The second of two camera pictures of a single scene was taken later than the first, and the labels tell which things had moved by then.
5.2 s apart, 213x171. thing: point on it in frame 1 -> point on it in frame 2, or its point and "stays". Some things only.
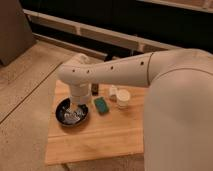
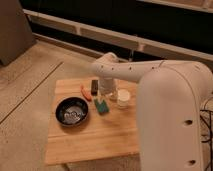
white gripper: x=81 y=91 -> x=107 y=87
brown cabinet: x=16 y=35 stays
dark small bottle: x=95 y=89 stays
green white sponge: x=101 y=105 stays
